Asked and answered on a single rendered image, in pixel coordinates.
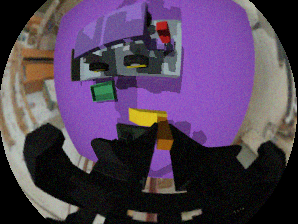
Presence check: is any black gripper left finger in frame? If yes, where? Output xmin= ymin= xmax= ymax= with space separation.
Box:
xmin=90 ymin=121 xmax=158 ymax=190

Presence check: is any yellow wedge chock with orange handle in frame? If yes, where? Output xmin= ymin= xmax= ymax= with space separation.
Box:
xmin=129 ymin=108 xmax=174 ymax=151

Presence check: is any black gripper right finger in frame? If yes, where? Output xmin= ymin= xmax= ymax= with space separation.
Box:
xmin=169 ymin=123 xmax=242 ymax=192

